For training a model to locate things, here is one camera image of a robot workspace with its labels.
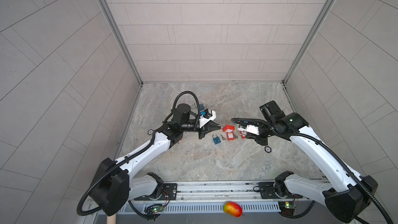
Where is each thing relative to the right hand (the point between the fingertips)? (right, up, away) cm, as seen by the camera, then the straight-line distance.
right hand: (247, 134), depth 72 cm
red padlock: (-9, +4, -5) cm, 11 cm away
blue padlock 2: (-23, +11, +29) cm, 39 cm away
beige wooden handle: (-58, -32, -10) cm, 67 cm away
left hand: (-13, +5, -4) cm, 14 cm away
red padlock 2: (-5, -5, +16) cm, 17 cm away
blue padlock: (-14, -7, +14) cm, 21 cm away
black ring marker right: (+15, -11, +12) cm, 22 cm away
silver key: (-9, -7, +16) cm, 20 cm away
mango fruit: (-8, -29, -8) cm, 31 cm away
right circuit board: (+17, -31, -5) cm, 36 cm away
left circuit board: (-41, -29, -8) cm, 51 cm away
